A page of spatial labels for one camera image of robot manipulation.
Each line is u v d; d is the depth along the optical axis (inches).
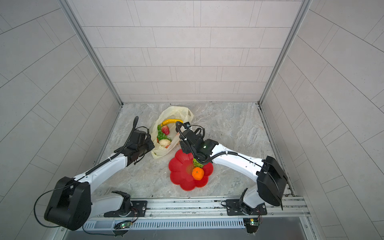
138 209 27.8
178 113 38.1
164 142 35.0
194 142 22.7
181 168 33.0
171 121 40.2
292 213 27.7
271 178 15.7
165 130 38.1
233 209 27.9
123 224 25.6
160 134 37.2
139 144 26.3
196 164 31.8
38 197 15.0
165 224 41.4
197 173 30.8
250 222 26.9
